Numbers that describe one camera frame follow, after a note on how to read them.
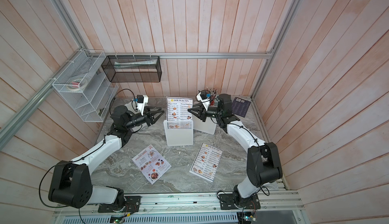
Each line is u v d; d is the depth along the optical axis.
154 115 0.73
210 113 0.71
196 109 0.75
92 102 0.78
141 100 0.67
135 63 0.90
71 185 0.42
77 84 0.74
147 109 0.71
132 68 0.91
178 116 0.79
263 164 0.45
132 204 0.73
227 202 0.73
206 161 0.88
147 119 0.68
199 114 0.73
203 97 0.68
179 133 0.85
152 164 0.86
